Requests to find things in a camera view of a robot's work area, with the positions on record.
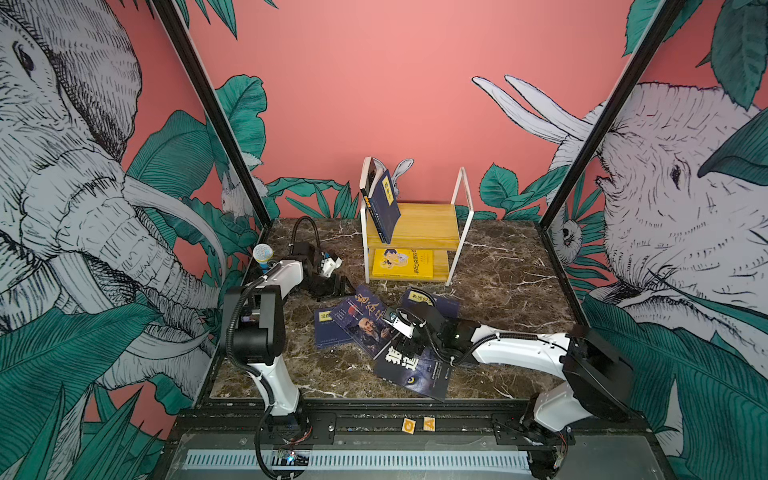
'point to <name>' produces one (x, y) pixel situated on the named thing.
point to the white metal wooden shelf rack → (425, 244)
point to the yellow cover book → (405, 263)
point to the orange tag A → (429, 424)
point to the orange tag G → (408, 425)
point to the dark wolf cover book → (423, 372)
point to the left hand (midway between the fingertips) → (346, 288)
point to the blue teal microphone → (263, 253)
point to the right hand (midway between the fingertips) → (397, 323)
